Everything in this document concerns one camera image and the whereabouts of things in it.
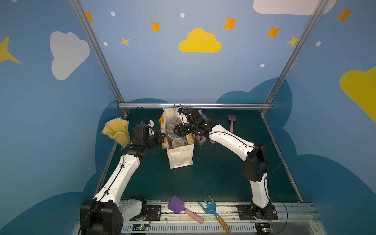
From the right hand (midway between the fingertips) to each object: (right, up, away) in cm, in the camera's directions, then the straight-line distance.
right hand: (180, 126), depth 85 cm
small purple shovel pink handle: (+39, +6, +29) cm, 49 cm away
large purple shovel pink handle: (-1, -43, -9) cm, 43 cm away
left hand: (-6, -4, -5) cm, 9 cm away
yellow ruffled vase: (-39, -2, +4) cm, 39 cm away
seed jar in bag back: (-3, +4, +10) cm, 11 cm away
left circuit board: (-19, -50, -15) cm, 55 cm away
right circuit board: (+42, -51, -14) cm, 67 cm away
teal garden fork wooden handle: (+17, -43, -11) cm, 47 cm away
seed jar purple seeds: (+15, -6, -24) cm, 29 cm away
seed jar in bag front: (-2, -9, -7) cm, 11 cm away
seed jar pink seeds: (-7, -2, +6) cm, 9 cm away
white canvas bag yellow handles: (0, -12, -9) cm, 15 cm away
